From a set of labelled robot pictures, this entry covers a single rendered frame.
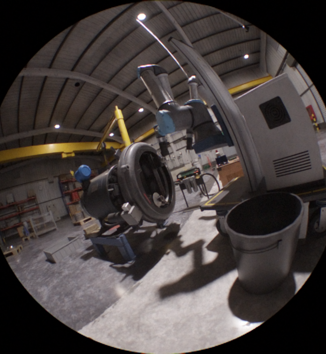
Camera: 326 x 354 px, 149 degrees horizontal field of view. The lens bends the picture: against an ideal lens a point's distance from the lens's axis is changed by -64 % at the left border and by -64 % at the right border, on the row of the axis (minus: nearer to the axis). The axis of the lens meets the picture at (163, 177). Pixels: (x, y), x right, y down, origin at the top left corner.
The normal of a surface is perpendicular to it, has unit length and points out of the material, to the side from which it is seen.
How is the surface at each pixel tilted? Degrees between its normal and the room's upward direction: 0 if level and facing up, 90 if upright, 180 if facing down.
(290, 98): 90
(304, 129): 90
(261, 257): 93
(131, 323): 0
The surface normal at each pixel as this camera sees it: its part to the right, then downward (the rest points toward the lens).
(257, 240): -0.74, 0.27
